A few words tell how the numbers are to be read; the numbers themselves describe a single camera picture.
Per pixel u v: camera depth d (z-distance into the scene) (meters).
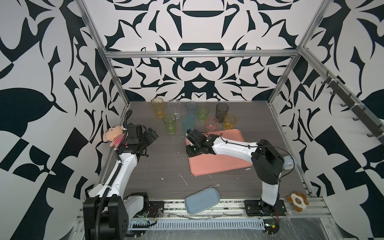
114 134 0.93
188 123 1.01
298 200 0.74
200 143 0.68
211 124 1.03
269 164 0.49
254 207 0.75
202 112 1.08
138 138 0.64
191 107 0.99
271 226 0.71
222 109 0.99
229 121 1.05
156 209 0.73
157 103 1.05
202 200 0.76
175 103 1.05
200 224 0.71
